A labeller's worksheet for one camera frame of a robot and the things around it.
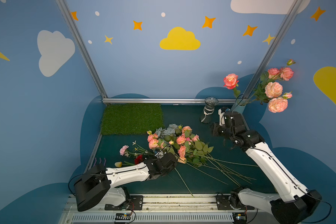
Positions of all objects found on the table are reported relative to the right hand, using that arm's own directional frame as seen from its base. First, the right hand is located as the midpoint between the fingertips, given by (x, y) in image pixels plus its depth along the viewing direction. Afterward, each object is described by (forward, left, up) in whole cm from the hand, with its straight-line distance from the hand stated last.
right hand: (215, 124), depth 77 cm
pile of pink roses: (-5, +16, -18) cm, 25 cm away
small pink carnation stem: (-9, +56, -23) cm, 61 cm away
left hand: (-15, +21, -19) cm, 32 cm away
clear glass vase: (+27, -3, -9) cm, 29 cm away
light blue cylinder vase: (+21, -21, -5) cm, 30 cm away
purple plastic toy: (-17, +70, -24) cm, 76 cm away
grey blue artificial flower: (+4, +26, -14) cm, 30 cm away
